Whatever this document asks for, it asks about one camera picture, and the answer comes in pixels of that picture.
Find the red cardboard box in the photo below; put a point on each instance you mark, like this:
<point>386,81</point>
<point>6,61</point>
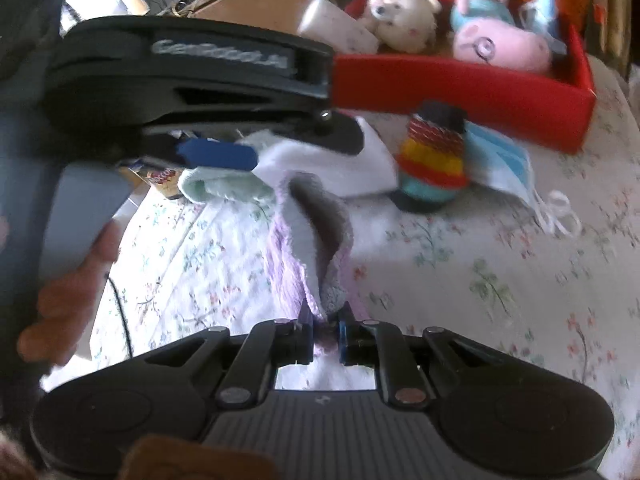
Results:
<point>450,85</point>

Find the floral tablecloth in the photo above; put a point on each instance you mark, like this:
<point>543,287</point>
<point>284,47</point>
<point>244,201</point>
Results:
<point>500,285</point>

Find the blue and yellow drink can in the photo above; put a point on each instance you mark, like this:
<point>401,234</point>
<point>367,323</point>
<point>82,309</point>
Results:
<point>160,177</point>

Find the white towel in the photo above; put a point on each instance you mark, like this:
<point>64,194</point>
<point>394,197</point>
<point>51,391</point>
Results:
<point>325,165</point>

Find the person's left hand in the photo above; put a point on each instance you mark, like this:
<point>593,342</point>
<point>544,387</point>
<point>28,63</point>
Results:
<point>65,310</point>

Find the white roll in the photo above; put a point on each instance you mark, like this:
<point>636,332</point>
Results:
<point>330,22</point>

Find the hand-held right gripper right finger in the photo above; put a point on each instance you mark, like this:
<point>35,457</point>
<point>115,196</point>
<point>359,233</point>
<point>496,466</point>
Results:
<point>344,340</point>

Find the white bear plush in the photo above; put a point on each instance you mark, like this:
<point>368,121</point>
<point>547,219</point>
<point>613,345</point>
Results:
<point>405,20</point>

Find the blue face mask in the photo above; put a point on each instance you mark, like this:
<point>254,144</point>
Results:
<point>500,165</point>
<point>542,15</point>

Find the purple towel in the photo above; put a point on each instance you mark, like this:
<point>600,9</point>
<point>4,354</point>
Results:
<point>287,260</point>

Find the brown fuzzy sleeve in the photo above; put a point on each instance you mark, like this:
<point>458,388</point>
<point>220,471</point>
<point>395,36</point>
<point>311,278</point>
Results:
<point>200,460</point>

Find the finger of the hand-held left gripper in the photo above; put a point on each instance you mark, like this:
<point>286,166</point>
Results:
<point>220,156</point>
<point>335,132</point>

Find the striped knitted sock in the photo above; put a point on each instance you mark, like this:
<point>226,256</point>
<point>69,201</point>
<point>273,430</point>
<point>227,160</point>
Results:
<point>430,160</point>

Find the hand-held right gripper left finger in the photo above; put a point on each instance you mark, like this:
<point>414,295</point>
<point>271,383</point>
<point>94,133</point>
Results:
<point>306,340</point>

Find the pink pig plush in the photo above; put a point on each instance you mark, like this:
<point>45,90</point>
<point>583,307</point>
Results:
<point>500,45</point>

